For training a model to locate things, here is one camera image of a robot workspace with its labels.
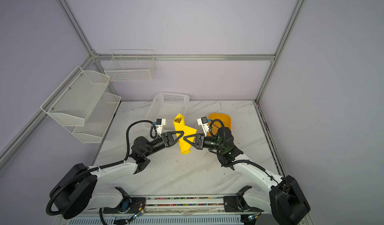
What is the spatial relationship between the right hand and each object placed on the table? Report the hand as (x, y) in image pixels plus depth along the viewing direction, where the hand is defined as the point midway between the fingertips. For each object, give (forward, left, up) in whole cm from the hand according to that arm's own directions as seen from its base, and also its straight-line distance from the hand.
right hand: (183, 141), depth 67 cm
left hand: (+4, 0, 0) cm, 4 cm away
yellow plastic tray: (+32, -26, -23) cm, 47 cm away
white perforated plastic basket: (+47, +19, -25) cm, 57 cm away
